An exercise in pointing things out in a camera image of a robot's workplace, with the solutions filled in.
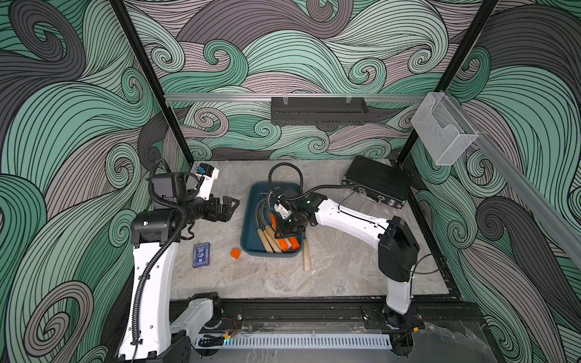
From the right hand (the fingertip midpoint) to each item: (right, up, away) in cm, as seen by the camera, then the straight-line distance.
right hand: (275, 238), depth 81 cm
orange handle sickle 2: (+7, -3, +5) cm, 9 cm away
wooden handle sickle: (+12, -10, +3) cm, 16 cm away
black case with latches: (+51, +20, +23) cm, 59 cm away
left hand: (-15, +16, -15) cm, 27 cm away
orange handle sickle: (+3, -1, -3) cm, 4 cm away
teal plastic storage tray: (-10, -5, +9) cm, 14 cm away
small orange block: (-16, -7, +5) cm, 18 cm away
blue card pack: (-29, -8, +5) cm, 30 cm away
